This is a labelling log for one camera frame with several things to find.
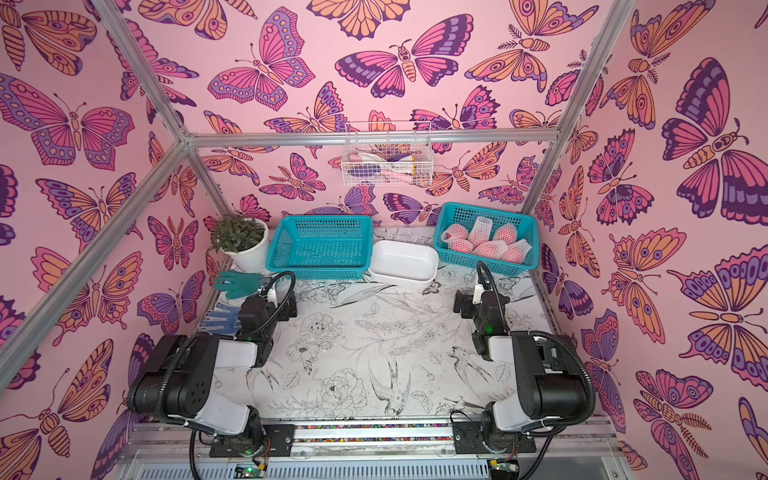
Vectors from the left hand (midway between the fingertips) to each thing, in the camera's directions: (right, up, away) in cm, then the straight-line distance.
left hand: (280, 289), depth 94 cm
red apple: (+59, +14, +11) cm, 62 cm away
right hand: (+62, 0, -1) cm, 62 cm away
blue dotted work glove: (-18, -10, +1) cm, 21 cm away
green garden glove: (-16, +1, +9) cm, 19 cm away
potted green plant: (-12, +16, +2) cm, 20 cm away
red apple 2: (+67, +20, +12) cm, 71 cm away
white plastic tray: (+39, +8, +14) cm, 43 cm away
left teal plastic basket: (+8, +14, +22) cm, 27 cm away
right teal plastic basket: (+63, +27, +23) cm, 72 cm away
